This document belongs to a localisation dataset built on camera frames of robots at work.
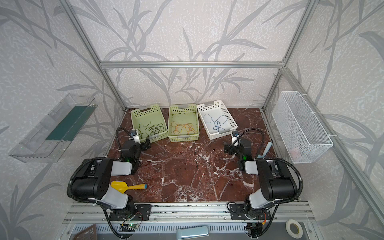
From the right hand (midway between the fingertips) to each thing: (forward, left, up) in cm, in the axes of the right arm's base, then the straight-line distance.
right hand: (232, 135), depth 95 cm
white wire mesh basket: (-19, -23, +28) cm, 41 cm away
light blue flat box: (-50, +25, -1) cm, 56 cm away
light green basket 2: (+16, +33, -8) cm, 38 cm away
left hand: (+1, +57, +4) cm, 57 cm away
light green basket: (+17, +59, -7) cm, 62 cm away
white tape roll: (-48, -24, -7) cm, 54 cm away
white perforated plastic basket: (+19, +9, -7) cm, 22 cm away
